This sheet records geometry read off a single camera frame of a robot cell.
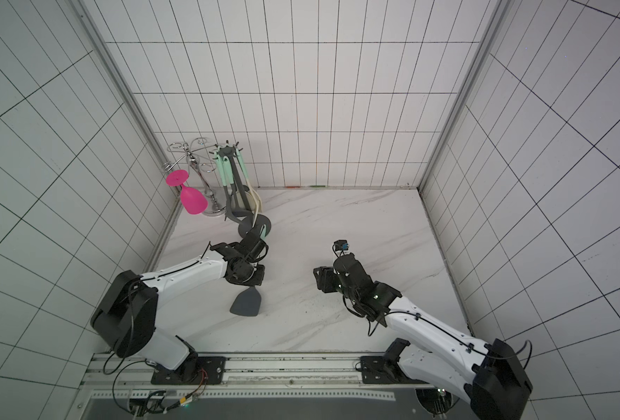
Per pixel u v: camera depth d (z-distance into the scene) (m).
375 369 0.72
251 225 0.93
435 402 0.68
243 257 0.66
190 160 0.92
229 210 1.03
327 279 0.68
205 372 0.72
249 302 0.84
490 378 0.39
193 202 0.95
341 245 0.70
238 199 0.88
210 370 0.73
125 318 0.43
